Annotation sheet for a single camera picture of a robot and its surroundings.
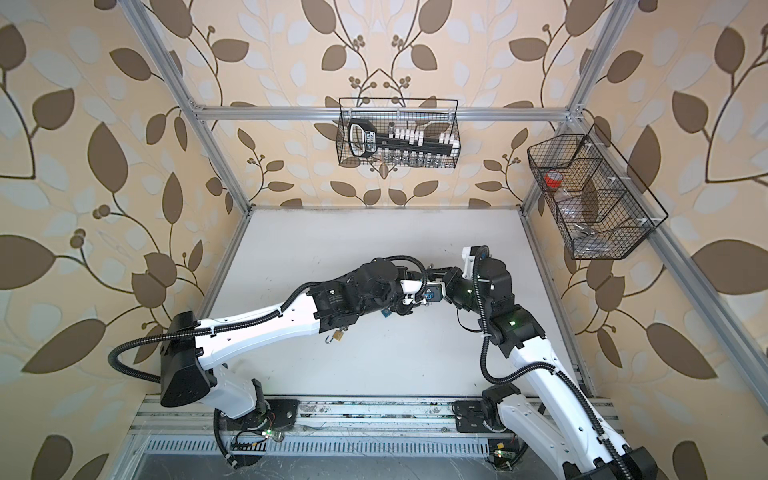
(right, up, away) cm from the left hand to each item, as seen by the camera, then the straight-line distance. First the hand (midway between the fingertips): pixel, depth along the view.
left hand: (428, 274), depth 69 cm
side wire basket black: (+46, +17, +9) cm, 50 cm away
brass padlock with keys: (-25, -21, +20) cm, 38 cm away
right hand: (0, -1, +3) cm, 3 cm away
